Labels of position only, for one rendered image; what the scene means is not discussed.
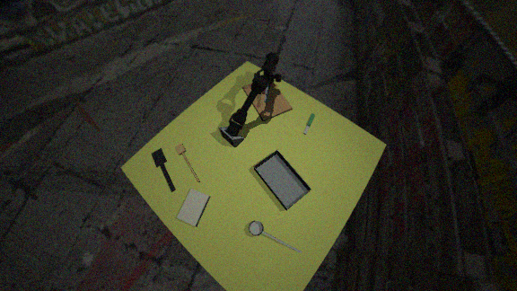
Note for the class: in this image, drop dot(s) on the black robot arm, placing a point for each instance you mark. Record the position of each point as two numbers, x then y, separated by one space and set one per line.
258 86

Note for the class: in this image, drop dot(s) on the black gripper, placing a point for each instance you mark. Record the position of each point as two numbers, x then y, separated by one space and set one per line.
273 77

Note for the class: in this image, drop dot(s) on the brown wooden board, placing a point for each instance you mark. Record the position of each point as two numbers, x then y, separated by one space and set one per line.
277 104

